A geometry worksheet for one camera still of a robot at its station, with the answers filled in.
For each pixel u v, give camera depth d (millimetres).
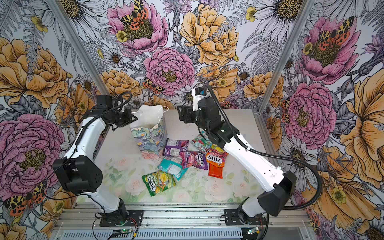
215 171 886
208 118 509
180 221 742
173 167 870
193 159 913
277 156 421
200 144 990
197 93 577
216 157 931
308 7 715
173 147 980
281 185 406
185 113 589
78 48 853
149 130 762
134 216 742
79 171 457
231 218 739
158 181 831
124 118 738
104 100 653
